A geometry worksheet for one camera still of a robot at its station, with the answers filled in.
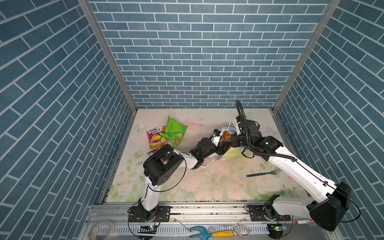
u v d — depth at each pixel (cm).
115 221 72
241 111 57
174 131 98
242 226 71
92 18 74
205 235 67
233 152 79
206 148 72
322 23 76
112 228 70
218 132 77
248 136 56
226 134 78
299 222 70
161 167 51
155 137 99
